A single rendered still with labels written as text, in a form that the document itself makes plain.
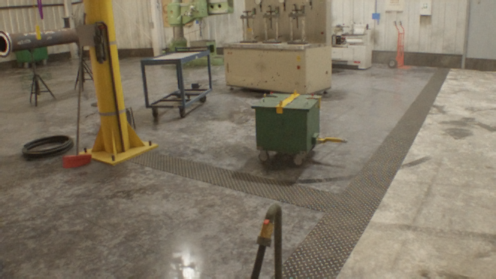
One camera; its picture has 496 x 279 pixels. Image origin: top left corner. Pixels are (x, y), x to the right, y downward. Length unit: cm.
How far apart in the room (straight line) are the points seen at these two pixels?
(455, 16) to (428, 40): 89
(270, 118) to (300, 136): 31
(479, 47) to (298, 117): 753
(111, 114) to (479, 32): 860
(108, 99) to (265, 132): 162
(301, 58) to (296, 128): 269
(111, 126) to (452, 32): 845
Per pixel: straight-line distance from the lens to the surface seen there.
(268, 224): 141
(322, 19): 624
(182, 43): 1213
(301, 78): 579
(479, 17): 1012
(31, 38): 762
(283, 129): 322
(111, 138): 395
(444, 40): 1025
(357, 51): 918
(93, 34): 371
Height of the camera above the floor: 130
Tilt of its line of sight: 19 degrees down
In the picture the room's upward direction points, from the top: 3 degrees counter-clockwise
